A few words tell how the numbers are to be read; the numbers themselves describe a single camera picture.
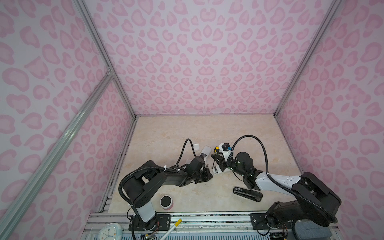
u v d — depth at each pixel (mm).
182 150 766
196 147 1025
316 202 424
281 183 505
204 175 791
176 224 727
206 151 985
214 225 730
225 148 700
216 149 763
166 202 754
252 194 788
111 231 697
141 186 464
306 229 687
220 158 750
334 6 692
